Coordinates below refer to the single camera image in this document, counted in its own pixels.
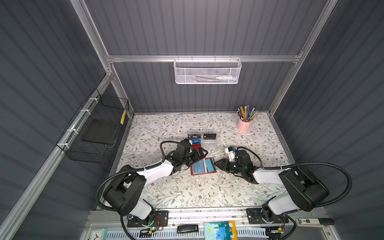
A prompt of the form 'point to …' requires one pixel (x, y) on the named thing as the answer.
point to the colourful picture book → (220, 230)
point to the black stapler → (187, 228)
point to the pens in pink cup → (245, 115)
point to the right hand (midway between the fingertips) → (217, 165)
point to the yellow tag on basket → (123, 117)
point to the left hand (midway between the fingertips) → (204, 155)
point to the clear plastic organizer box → (205, 139)
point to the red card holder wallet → (206, 172)
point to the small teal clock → (100, 234)
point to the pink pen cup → (243, 127)
